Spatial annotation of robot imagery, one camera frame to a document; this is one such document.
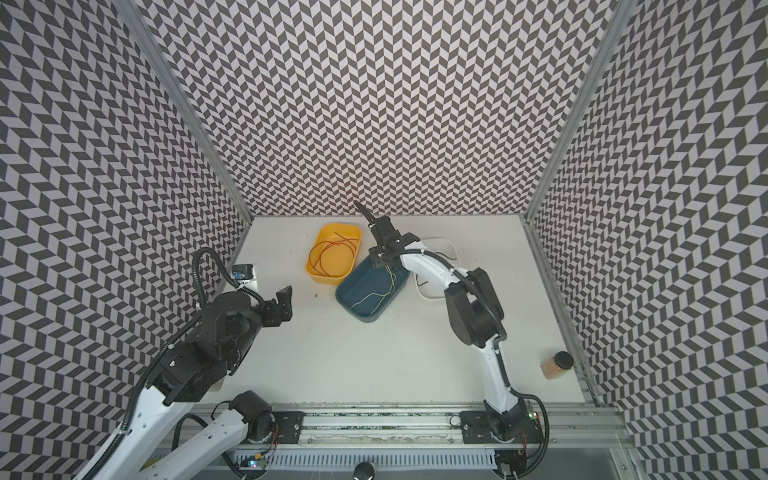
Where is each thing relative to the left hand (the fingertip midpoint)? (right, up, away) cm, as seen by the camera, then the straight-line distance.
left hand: (276, 289), depth 69 cm
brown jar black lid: (+69, -21, +6) cm, 72 cm away
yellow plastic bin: (+5, +7, +39) cm, 40 cm away
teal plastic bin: (+18, -5, +28) cm, 34 cm away
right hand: (+25, +9, +28) cm, 39 cm away
